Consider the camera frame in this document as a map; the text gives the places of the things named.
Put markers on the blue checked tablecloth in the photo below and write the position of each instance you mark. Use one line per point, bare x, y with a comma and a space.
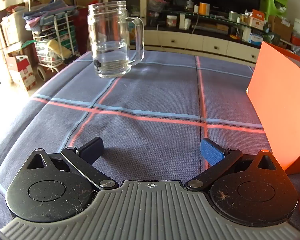
145, 105

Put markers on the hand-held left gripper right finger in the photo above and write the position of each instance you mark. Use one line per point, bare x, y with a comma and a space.
211, 153

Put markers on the green stacked bins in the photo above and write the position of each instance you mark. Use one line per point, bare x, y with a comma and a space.
275, 0

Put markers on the brown cardboard box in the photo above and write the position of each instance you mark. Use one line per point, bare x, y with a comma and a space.
282, 28

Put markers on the cream television cabinet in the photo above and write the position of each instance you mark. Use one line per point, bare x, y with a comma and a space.
202, 42

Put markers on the blue tissue box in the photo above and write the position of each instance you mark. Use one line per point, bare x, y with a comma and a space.
256, 38

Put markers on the orange cardboard box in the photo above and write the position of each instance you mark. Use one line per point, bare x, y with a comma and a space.
282, 100

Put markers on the red and white carton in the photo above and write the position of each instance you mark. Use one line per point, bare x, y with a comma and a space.
22, 73

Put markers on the glass mug jar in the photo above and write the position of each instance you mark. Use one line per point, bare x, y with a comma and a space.
110, 40

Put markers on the white jar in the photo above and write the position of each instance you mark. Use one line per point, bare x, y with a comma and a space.
171, 21

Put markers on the orange canister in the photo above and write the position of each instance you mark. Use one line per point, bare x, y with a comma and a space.
204, 8

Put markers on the white glass-door cabinet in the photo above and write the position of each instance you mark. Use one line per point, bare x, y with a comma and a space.
137, 7

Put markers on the orange and white carton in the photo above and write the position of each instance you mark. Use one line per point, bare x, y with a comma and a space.
257, 20

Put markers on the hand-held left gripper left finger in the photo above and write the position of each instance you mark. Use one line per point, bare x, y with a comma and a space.
92, 150

